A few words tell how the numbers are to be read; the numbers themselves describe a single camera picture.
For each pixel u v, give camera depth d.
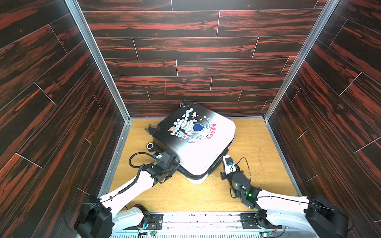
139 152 0.77
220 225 0.73
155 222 0.72
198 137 0.80
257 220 0.65
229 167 0.66
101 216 0.39
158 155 0.75
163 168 0.62
